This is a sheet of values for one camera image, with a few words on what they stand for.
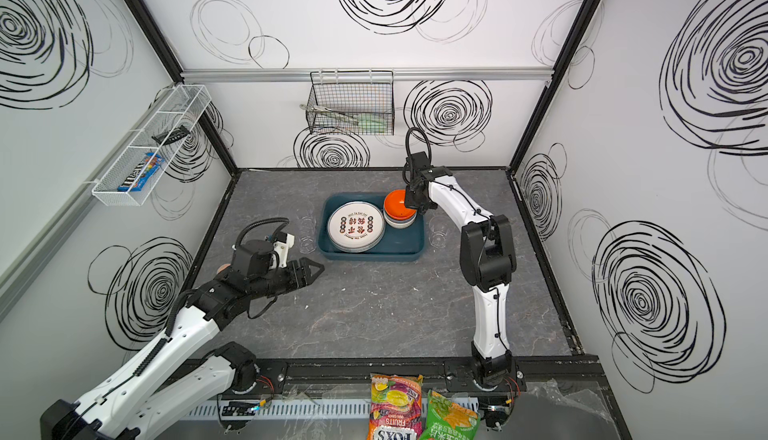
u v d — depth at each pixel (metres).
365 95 0.96
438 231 0.99
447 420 0.65
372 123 0.87
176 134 0.80
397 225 0.97
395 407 0.67
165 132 0.78
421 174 0.71
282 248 0.71
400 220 0.96
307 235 0.98
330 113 0.85
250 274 0.57
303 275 0.68
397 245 1.01
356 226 0.99
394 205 0.97
